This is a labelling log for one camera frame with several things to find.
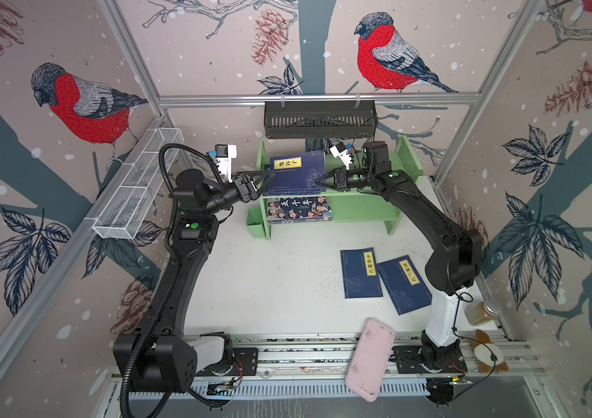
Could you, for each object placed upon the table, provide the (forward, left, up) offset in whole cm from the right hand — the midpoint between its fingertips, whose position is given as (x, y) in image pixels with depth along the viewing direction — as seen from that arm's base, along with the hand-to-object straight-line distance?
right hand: (316, 185), depth 78 cm
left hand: (-9, +12, +13) cm, 20 cm away
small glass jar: (-27, -50, -27) cm, 63 cm away
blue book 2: (-19, -32, -31) cm, 48 cm away
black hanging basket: (+39, -1, -1) cm, 39 cm away
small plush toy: (-38, -49, -31) cm, 69 cm away
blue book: (-15, -16, -30) cm, 38 cm away
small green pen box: (+4, +25, -26) cm, 36 cm away
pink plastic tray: (-41, -16, -30) cm, 53 cm away
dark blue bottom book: (+3, +6, +2) cm, 7 cm away
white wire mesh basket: (-14, +54, +2) cm, 55 cm away
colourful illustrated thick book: (+3, +6, -15) cm, 17 cm away
